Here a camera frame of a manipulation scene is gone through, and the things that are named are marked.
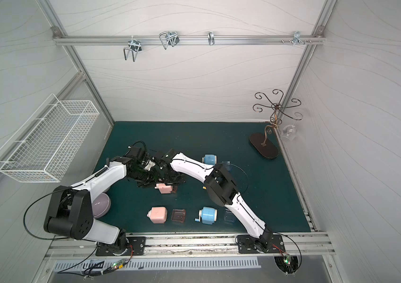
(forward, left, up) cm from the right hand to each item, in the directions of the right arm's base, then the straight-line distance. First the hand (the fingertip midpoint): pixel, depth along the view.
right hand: (173, 184), depth 90 cm
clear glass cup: (+22, -59, +18) cm, 65 cm away
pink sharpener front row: (-17, +3, +5) cm, 18 cm away
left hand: (-2, +5, +5) cm, 7 cm away
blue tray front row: (-13, -29, -4) cm, 32 cm away
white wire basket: (-2, +47, +31) cm, 56 cm away
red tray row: (-2, -1, -1) cm, 2 cm away
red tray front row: (-14, -5, -2) cm, 15 cm away
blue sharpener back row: (+13, -19, +5) cm, 23 cm away
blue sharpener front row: (-16, -19, +5) cm, 25 cm away
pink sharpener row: (-5, +3, +4) cm, 7 cm away
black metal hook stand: (+25, -54, -2) cm, 59 cm away
